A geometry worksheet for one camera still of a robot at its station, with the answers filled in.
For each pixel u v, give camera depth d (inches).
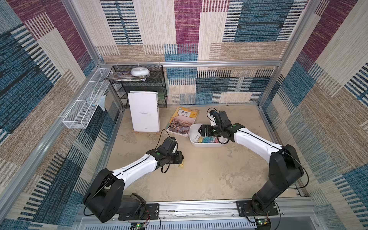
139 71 34.8
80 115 35.8
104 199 16.1
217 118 27.6
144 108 36.8
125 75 36.1
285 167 18.0
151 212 28.8
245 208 28.8
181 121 42.8
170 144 26.7
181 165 35.0
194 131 39.0
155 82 42.4
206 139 38.9
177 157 30.3
